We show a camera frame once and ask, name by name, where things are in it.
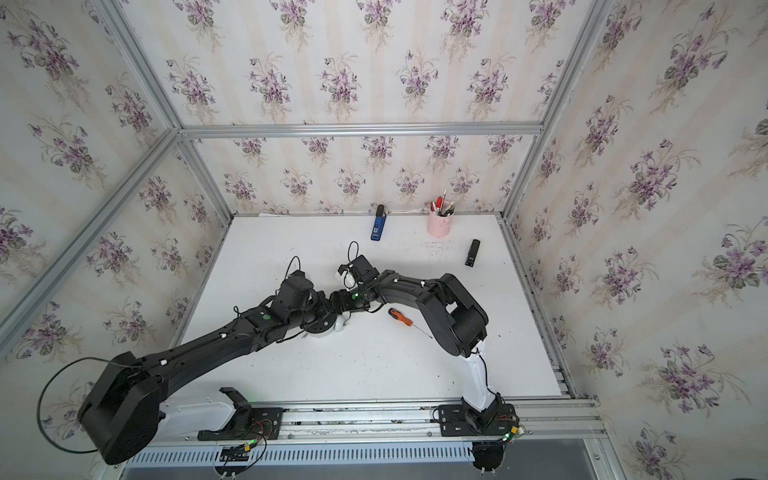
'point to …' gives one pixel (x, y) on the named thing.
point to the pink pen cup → (439, 226)
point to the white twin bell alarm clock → (327, 324)
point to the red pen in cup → (439, 202)
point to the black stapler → (472, 254)
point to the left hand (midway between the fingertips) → (339, 304)
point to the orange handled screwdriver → (406, 321)
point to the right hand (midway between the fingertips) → (341, 314)
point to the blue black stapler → (379, 223)
